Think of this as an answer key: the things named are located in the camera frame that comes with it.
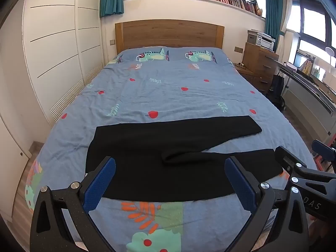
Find dark desk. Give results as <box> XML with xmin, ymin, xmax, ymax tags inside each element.
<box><xmin>278</xmin><ymin>60</ymin><xmax>336</xmax><ymax>105</ymax></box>

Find black bag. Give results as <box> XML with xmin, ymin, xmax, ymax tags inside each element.
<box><xmin>268</xmin><ymin>75</ymin><xmax>286</xmax><ymax>111</ymax></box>

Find dinosaur print pillow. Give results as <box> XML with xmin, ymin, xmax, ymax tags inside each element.
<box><xmin>115</xmin><ymin>47</ymin><xmax>174</xmax><ymax>64</ymax></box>
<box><xmin>173</xmin><ymin>47</ymin><xmax>232</xmax><ymax>65</ymax></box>

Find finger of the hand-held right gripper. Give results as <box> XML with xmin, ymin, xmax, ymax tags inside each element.
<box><xmin>274</xmin><ymin>146</ymin><xmax>336</xmax><ymax>189</ymax></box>
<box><xmin>311</xmin><ymin>140</ymin><xmax>336</xmax><ymax>163</ymax></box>

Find white wardrobe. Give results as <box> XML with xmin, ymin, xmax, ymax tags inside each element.
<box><xmin>0</xmin><ymin>0</ymin><xmax>104</xmax><ymax>223</ymax></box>

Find wooden headboard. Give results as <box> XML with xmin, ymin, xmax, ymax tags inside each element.
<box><xmin>115</xmin><ymin>19</ymin><xmax>225</xmax><ymax>55</ymax></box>

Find white printer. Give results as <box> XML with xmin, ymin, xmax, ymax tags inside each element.
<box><xmin>247</xmin><ymin>30</ymin><xmax>276</xmax><ymax>51</ymax></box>

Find white ring lamp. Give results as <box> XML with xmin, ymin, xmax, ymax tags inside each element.
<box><xmin>325</xmin><ymin>47</ymin><xmax>336</xmax><ymax>67</ymax></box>

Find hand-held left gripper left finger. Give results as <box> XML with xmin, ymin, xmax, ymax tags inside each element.
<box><xmin>30</xmin><ymin>156</ymin><xmax>117</xmax><ymax>252</ymax></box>

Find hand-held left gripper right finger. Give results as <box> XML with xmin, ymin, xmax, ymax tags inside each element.
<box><xmin>224</xmin><ymin>156</ymin><xmax>310</xmax><ymax>252</ymax></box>

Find wooden dresser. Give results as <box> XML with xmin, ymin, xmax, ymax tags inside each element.
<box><xmin>241</xmin><ymin>42</ymin><xmax>280</xmax><ymax>95</ymax></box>

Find black pants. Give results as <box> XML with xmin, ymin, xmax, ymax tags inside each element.
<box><xmin>85</xmin><ymin>115</ymin><xmax>284</xmax><ymax>202</ymax></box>

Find blue printed bed sheet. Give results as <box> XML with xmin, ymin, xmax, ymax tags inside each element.
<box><xmin>25</xmin><ymin>47</ymin><xmax>319</xmax><ymax>252</ymax></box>

